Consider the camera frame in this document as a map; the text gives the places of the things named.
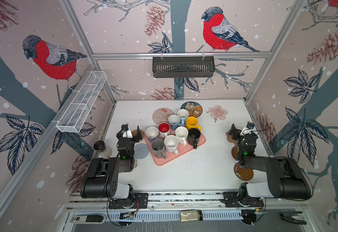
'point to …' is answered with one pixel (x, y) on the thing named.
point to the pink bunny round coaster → (161, 115)
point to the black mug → (193, 136)
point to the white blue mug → (183, 114)
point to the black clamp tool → (293, 216)
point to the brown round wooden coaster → (234, 150)
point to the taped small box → (191, 215)
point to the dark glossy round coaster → (244, 174)
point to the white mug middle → (182, 133)
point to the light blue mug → (174, 120)
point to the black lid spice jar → (100, 146)
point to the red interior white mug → (163, 129)
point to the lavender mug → (151, 133)
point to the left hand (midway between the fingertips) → (133, 124)
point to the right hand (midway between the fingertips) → (239, 125)
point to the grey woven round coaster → (141, 151)
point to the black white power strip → (88, 219)
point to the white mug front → (171, 143)
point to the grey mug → (158, 146)
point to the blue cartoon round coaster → (195, 109)
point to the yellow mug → (191, 122)
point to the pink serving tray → (182, 149)
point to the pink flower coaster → (218, 112)
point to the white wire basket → (77, 111)
